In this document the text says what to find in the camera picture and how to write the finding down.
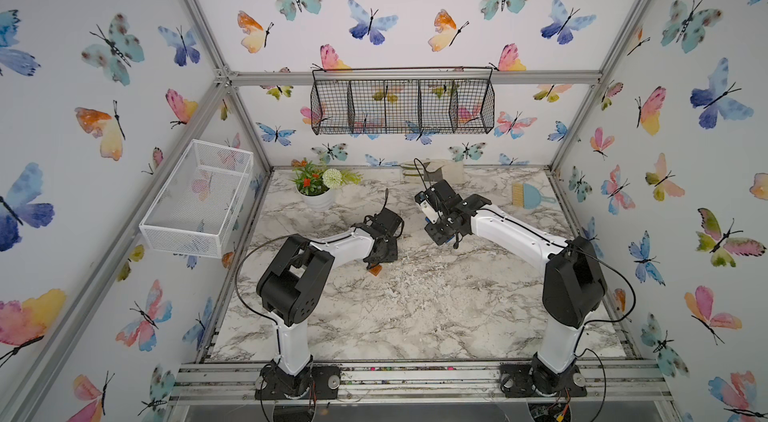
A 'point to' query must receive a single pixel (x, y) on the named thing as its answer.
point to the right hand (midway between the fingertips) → (440, 225)
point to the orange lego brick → (376, 270)
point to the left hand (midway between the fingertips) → (393, 252)
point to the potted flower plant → (316, 185)
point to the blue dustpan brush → (527, 196)
